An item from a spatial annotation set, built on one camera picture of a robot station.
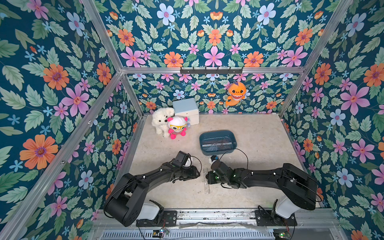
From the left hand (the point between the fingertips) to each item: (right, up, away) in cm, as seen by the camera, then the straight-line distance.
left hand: (199, 174), depth 86 cm
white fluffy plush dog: (-26, +33, +7) cm, 42 cm away
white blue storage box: (-9, +41, +16) cm, 45 cm away
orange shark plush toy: (+25, +52, +12) cm, 59 cm away
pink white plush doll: (-15, +29, +8) cm, 34 cm away
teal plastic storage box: (+12, +17, +15) cm, 26 cm away
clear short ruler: (+4, -6, -2) cm, 7 cm away
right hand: (+4, -1, -2) cm, 4 cm away
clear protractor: (+9, +13, +12) cm, 20 cm away
